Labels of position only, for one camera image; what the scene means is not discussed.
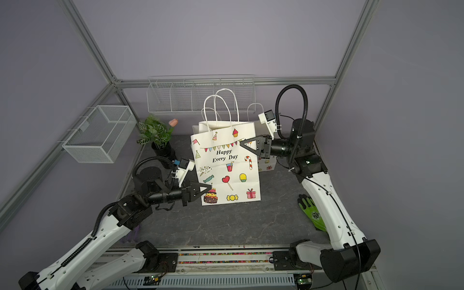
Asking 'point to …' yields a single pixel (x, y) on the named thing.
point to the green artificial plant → (153, 129)
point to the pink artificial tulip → (173, 122)
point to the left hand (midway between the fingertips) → (210, 189)
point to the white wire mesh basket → (101, 136)
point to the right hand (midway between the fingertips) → (240, 144)
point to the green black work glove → (307, 203)
